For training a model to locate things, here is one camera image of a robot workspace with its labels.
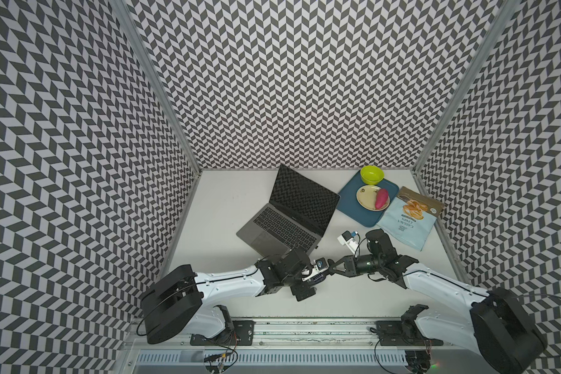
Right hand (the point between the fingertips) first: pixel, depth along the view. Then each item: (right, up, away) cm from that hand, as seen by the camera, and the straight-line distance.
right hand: (332, 273), depth 78 cm
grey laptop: (-12, +16, +24) cm, 31 cm away
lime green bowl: (+26, +36, +37) cm, 58 cm away
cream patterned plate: (+21, +24, +30) cm, 44 cm away
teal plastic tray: (+12, +23, +31) cm, 40 cm away
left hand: (-8, -3, +4) cm, 10 cm away
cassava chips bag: (+39, +16, +22) cm, 47 cm away
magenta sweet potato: (+26, +24, +24) cm, 43 cm away
